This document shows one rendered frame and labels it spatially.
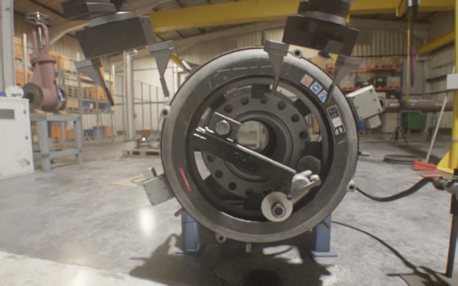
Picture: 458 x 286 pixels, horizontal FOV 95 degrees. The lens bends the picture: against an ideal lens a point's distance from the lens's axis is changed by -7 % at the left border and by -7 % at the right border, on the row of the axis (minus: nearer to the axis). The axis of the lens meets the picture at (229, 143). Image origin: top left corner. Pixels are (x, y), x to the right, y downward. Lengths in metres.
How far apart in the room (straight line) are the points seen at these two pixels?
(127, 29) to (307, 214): 0.79
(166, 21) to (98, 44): 13.23
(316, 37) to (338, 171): 0.55
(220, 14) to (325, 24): 12.41
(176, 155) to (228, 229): 0.34
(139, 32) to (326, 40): 0.32
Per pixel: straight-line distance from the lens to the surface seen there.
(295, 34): 0.46
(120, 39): 0.47
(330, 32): 0.49
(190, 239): 1.35
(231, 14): 12.72
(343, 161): 0.90
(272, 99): 0.95
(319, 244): 1.38
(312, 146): 0.98
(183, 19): 13.35
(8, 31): 9.13
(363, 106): 0.95
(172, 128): 0.86
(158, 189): 0.95
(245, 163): 0.81
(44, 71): 5.13
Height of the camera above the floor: 0.69
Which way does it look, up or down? 5 degrees down
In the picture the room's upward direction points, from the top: 1 degrees counter-clockwise
